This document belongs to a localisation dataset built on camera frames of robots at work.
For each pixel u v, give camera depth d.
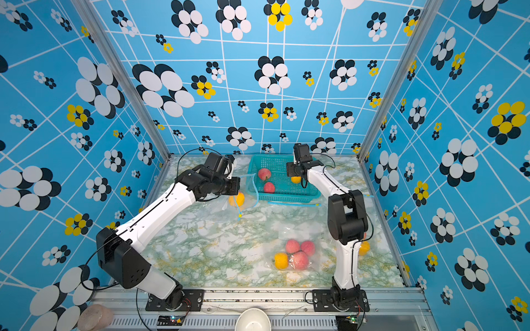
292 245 0.82
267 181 1.07
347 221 0.53
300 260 0.76
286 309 0.73
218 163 0.61
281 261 0.77
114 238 0.42
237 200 0.81
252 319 0.69
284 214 0.96
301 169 0.71
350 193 0.55
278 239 0.89
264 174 1.05
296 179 1.05
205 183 0.56
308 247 0.81
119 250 0.40
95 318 0.69
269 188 1.00
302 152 0.77
